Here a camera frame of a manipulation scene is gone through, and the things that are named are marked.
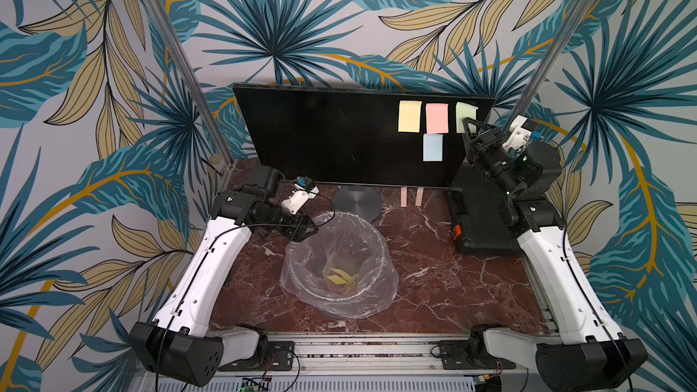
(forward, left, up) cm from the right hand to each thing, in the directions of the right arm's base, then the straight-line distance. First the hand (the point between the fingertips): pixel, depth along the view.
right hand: (463, 122), depth 62 cm
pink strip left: (+5, +7, -35) cm, 36 cm away
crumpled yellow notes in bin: (-19, +30, -43) cm, 56 cm away
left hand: (-13, +38, -23) cm, 46 cm away
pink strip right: (+4, +3, -34) cm, 34 cm away
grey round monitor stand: (+13, +21, -46) cm, 52 cm away
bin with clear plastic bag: (-17, +29, -40) cm, 52 cm away
